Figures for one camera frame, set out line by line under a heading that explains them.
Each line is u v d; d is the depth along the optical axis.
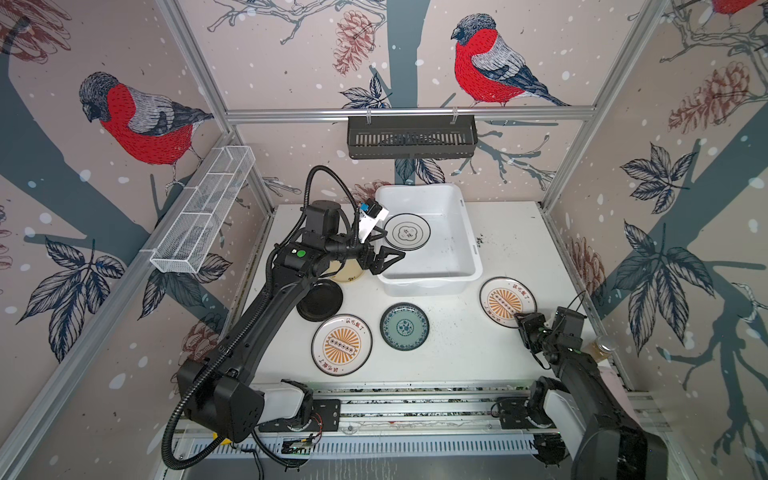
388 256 0.67
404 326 0.89
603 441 0.41
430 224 1.14
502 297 0.95
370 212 0.60
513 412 0.73
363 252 0.62
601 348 0.74
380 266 0.62
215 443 0.43
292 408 0.61
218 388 0.38
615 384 0.76
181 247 0.70
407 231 1.11
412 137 1.04
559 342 0.67
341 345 0.85
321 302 0.93
